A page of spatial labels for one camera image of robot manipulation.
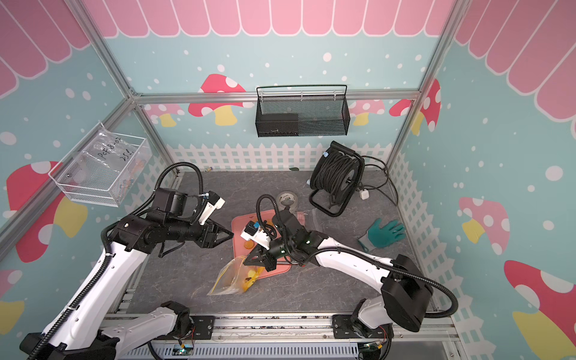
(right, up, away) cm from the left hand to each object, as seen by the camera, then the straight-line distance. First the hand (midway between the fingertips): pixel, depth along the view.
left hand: (225, 236), depth 68 cm
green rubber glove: (+56, -5, +27) cm, 62 cm away
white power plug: (+54, +13, +39) cm, 68 cm away
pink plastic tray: (0, -9, +25) cm, 26 cm away
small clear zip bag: (+30, +2, +29) cm, 41 cm away
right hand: (+6, -8, +1) cm, 10 cm away
